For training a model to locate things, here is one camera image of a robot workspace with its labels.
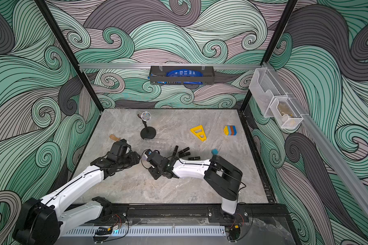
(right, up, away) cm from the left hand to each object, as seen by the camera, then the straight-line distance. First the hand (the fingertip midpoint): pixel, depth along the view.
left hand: (139, 155), depth 84 cm
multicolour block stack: (+58, +13, +20) cm, 63 cm away
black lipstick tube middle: (+26, -1, +9) cm, 28 cm away
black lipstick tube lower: (+32, -4, +8) cm, 33 cm away
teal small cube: (+46, 0, +11) cm, 47 cm away
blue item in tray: (+26, +50, +8) cm, 56 cm away
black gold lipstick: (+20, +1, +13) cm, 24 cm away
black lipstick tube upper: (+26, +1, +11) cm, 28 cm away
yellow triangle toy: (+38, +11, +21) cm, 45 cm away
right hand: (+10, -7, +2) cm, 12 cm away
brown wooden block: (-22, +8, +19) cm, 30 cm away
